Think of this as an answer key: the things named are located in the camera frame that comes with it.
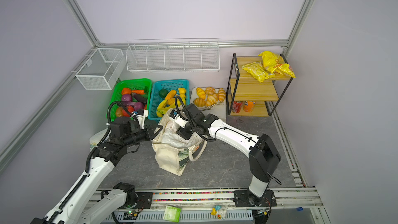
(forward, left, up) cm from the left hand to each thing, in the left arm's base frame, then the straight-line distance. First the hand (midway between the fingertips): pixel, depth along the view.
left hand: (162, 129), depth 73 cm
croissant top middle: (+43, -27, -19) cm, 54 cm away
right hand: (+3, -8, -7) cm, 11 cm away
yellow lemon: (+44, -6, -19) cm, 48 cm away
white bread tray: (+27, -31, -22) cm, 47 cm away
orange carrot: (+46, +26, -20) cm, 57 cm away
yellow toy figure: (-34, -26, -19) cm, 46 cm away
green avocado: (+41, +8, -17) cm, 45 cm away
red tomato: (+27, +28, -15) cm, 41 cm away
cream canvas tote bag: (-12, -4, -8) cm, 15 cm away
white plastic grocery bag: (-3, -6, -5) cm, 8 cm away
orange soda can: (+23, -51, -16) cm, 58 cm away
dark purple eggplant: (+40, +26, -21) cm, 52 cm away
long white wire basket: (+51, -3, +7) cm, 51 cm away
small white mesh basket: (+47, +44, +1) cm, 64 cm away
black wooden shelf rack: (+21, -47, -4) cm, 52 cm away
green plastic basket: (+40, +41, -15) cm, 59 cm away
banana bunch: (+29, +7, -18) cm, 35 cm away
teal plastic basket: (+35, +13, -17) cm, 41 cm away
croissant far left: (+42, -20, -20) cm, 50 cm away
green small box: (-32, -4, -19) cm, 38 cm away
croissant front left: (+32, -19, -19) cm, 41 cm away
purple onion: (+38, +34, -17) cm, 54 cm away
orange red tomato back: (+44, +35, -17) cm, 59 cm away
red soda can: (+22, -42, -14) cm, 50 cm away
